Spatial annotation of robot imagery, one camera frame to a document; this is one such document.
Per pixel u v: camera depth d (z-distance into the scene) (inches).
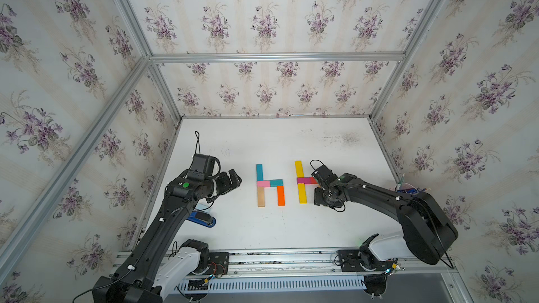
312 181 29.0
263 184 36.9
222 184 26.5
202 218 31.7
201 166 22.6
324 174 28.2
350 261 28.8
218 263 28.6
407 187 32.4
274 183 36.7
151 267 18.0
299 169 38.7
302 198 35.0
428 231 16.7
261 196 35.3
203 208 24.7
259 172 37.7
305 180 36.9
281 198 34.7
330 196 25.7
